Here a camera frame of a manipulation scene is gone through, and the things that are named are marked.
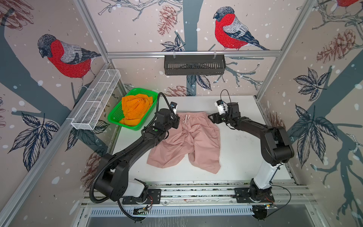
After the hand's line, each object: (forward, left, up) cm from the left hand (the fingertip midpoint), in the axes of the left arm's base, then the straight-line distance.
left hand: (176, 114), depth 84 cm
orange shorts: (+19, +35, -15) cm, 42 cm away
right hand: (+7, -24, -11) cm, 27 cm away
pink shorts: (-5, -13, -16) cm, 21 cm away
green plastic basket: (+6, +23, -12) cm, 27 cm away
